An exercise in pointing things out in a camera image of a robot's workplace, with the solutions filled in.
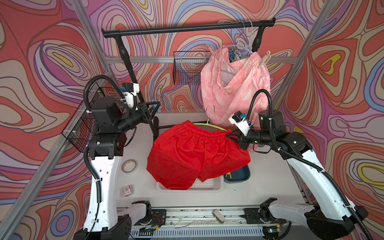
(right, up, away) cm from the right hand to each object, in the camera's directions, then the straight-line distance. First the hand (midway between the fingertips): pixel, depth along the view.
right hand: (229, 138), depth 65 cm
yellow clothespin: (+6, -23, +22) cm, 32 cm away
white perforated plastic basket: (-4, -28, +19) cm, 34 cm away
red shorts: (-19, -4, -5) cm, 20 cm away
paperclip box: (-51, -30, +16) cm, 61 cm away
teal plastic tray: (+11, -24, +22) cm, 34 cm away
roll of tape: (-55, -19, +26) cm, 64 cm away
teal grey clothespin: (-39, +20, +21) cm, 48 cm away
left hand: (-29, +14, -8) cm, 33 cm away
